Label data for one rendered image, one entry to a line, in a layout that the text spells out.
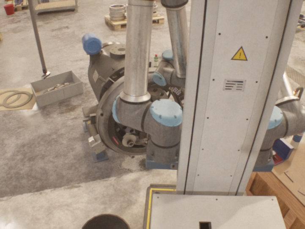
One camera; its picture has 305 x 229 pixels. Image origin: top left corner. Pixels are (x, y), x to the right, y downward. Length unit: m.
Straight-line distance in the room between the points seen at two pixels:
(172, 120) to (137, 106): 0.18
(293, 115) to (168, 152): 0.63
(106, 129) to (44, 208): 0.87
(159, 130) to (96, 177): 1.30
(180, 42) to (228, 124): 0.43
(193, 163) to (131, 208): 1.08
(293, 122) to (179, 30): 0.69
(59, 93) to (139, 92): 2.30
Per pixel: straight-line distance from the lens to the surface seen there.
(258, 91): 0.98
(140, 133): 1.97
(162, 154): 1.27
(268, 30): 0.89
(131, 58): 1.16
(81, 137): 2.80
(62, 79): 3.81
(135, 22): 1.12
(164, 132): 1.18
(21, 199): 2.44
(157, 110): 1.17
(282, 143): 2.06
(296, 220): 1.98
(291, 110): 1.37
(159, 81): 1.47
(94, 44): 2.33
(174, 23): 1.15
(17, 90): 3.96
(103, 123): 1.85
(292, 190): 1.87
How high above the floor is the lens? 1.79
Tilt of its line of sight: 36 degrees down
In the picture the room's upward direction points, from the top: straight up
